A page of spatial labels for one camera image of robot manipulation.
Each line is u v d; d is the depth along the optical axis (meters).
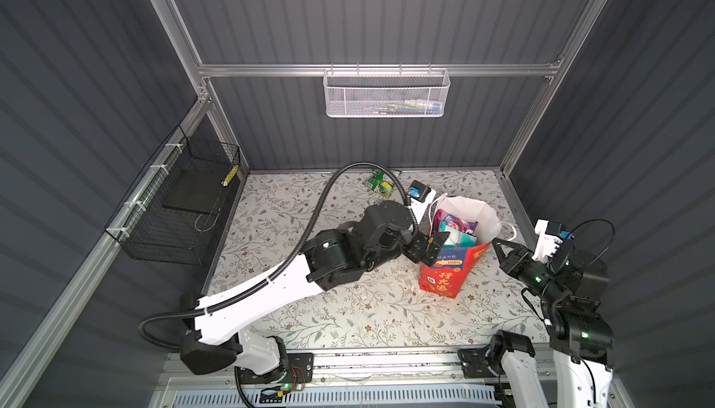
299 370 0.72
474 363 0.74
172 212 0.73
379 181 1.12
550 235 0.56
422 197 0.47
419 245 0.50
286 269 0.40
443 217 0.84
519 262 0.55
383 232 0.39
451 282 0.78
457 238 0.78
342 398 0.77
